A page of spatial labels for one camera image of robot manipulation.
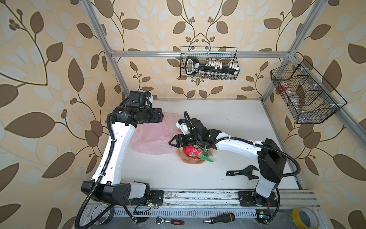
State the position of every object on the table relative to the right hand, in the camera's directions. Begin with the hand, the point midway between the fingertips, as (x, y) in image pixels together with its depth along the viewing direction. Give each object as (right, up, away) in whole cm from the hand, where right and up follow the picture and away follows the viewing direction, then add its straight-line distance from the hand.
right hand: (172, 142), depth 77 cm
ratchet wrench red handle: (-5, -36, -9) cm, 37 cm away
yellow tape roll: (+67, -36, -7) cm, 76 cm away
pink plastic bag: (-14, 0, +15) cm, 20 cm away
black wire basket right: (+73, +24, -3) cm, 76 cm away
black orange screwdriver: (+26, -35, -8) cm, 44 cm away
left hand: (-7, +15, -6) cm, 18 cm away
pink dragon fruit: (+13, -6, +6) cm, 16 cm away
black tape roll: (-29, -33, -11) cm, 46 cm away
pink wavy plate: (+8, -12, +8) cm, 16 cm away
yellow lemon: (+5, -5, +6) cm, 9 cm away
